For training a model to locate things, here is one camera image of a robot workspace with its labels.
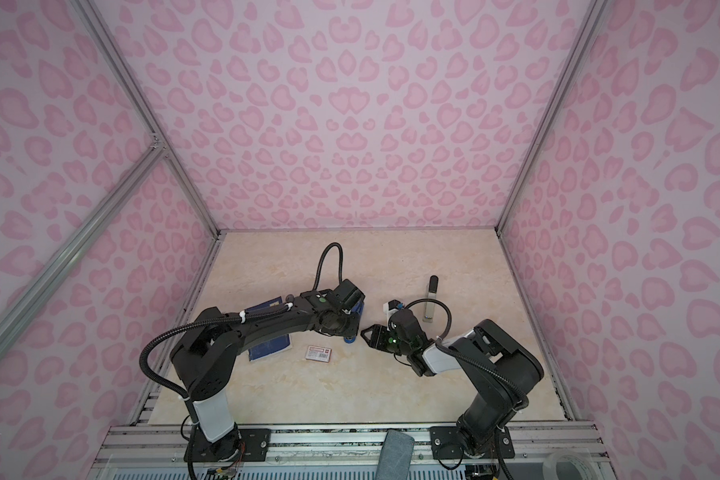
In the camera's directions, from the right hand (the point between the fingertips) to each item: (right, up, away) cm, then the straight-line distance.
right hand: (365, 334), depth 89 cm
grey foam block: (+8, -23, -19) cm, 31 cm away
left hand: (-2, +3, 0) cm, 4 cm away
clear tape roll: (+50, -24, -21) cm, 59 cm away
